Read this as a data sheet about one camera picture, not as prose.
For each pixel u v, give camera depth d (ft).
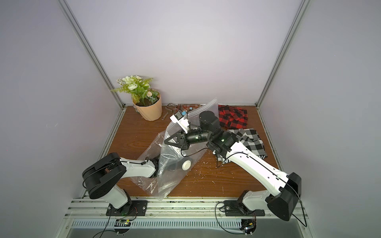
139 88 3.03
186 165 2.33
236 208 2.36
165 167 1.96
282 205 1.22
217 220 2.28
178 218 2.34
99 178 1.48
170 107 3.85
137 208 2.39
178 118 1.78
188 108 3.73
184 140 1.70
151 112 3.31
